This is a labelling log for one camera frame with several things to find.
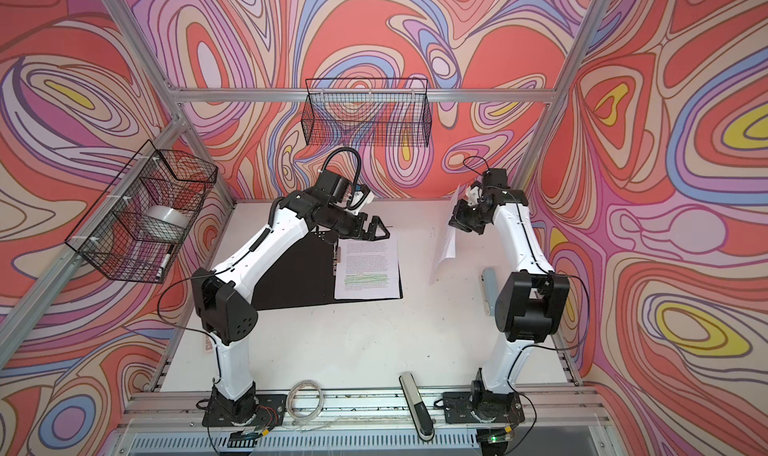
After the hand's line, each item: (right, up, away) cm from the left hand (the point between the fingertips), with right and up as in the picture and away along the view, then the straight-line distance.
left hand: (379, 232), depth 80 cm
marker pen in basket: (-53, -9, -9) cm, 54 cm away
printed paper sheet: (+19, -4, +2) cm, 20 cm away
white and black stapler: (+9, -42, -9) cm, 44 cm away
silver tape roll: (-51, +4, -6) cm, 52 cm away
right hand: (+21, +2, +7) cm, 23 cm away
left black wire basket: (-58, +1, -8) cm, 59 cm away
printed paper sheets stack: (-4, -13, +19) cm, 23 cm away
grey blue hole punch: (+34, -18, +11) cm, 40 cm away
